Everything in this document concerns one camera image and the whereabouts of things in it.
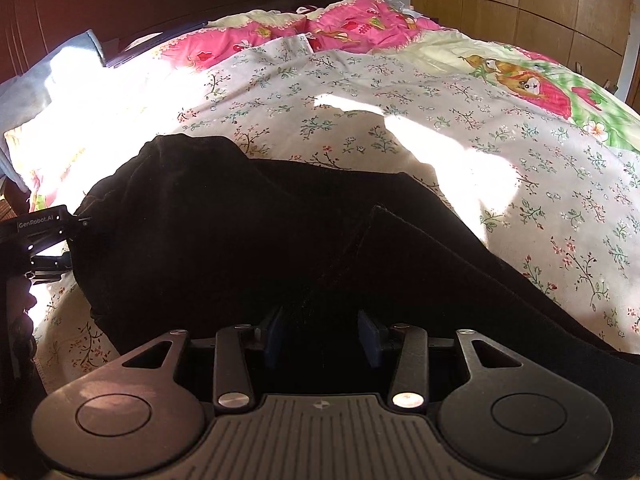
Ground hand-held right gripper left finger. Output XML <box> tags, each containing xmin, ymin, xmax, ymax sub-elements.
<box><xmin>120</xmin><ymin>306</ymin><xmax>287</xmax><ymax>414</ymax></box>

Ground grey-blue pillow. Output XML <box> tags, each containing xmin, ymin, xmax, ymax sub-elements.
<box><xmin>0</xmin><ymin>29</ymin><xmax>107</xmax><ymax>194</ymax></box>

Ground person's left hand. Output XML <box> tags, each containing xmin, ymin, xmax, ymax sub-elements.
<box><xmin>7</xmin><ymin>276</ymin><xmax>40</xmax><ymax>367</ymax></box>

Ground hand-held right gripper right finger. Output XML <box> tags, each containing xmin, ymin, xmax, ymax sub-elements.
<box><xmin>357</xmin><ymin>309</ymin><xmax>522</xmax><ymax>410</ymax></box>

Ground wooden wardrobe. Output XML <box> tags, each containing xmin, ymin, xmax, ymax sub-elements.
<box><xmin>410</xmin><ymin>0</ymin><xmax>632</xmax><ymax>86</ymax></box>

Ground printed floral blanket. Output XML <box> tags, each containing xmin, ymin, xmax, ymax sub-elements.
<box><xmin>4</xmin><ymin>0</ymin><xmax>640</xmax><ymax>386</ymax></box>

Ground black pants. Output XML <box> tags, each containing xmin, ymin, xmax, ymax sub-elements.
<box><xmin>70</xmin><ymin>135</ymin><xmax>640</xmax><ymax>411</ymax></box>

